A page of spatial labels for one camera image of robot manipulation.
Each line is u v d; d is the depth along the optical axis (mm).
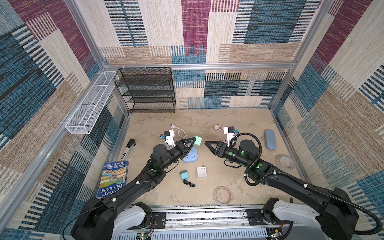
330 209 400
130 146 964
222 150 628
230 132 669
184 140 701
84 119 714
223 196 812
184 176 857
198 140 724
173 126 1083
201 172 861
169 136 709
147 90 1087
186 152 669
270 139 996
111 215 403
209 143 737
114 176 851
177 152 673
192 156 918
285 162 916
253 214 743
